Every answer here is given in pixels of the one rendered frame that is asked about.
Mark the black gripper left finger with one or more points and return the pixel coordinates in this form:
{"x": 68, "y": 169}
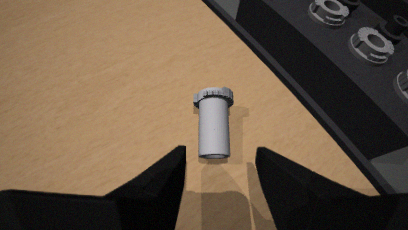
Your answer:
{"x": 150, "y": 201}

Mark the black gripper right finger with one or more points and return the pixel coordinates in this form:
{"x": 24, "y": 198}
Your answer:
{"x": 300, "y": 199}

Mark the grey flanged bushing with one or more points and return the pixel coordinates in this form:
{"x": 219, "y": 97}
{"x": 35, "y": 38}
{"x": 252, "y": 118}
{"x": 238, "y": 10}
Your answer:
{"x": 213, "y": 104}

